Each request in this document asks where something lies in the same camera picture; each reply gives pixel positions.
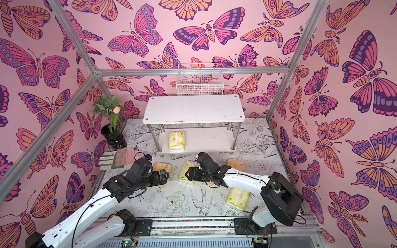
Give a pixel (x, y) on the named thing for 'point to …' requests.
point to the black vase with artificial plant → (111, 108)
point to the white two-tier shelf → (194, 124)
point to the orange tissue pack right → (236, 164)
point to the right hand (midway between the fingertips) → (187, 177)
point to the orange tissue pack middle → (212, 184)
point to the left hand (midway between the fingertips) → (164, 174)
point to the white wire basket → (200, 79)
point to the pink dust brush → (119, 159)
